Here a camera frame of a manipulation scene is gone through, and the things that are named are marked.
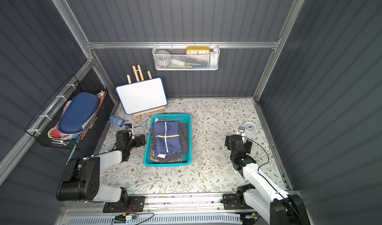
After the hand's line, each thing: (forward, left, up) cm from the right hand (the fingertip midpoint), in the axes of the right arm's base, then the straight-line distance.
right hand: (242, 138), depth 85 cm
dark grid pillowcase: (-9, +37, -7) cm, 39 cm away
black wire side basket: (-10, +91, +23) cm, 95 cm away
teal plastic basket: (-9, +33, -10) cm, 35 cm away
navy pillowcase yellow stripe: (0, +44, -1) cm, 44 cm away
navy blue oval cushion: (+2, +82, +24) cm, 85 cm away
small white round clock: (+12, -9, -7) cm, 17 cm away
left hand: (+4, +65, -6) cm, 65 cm away
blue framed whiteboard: (+25, +62, +9) cm, 68 cm away
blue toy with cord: (+17, +82, -6) cm, 84 cm away
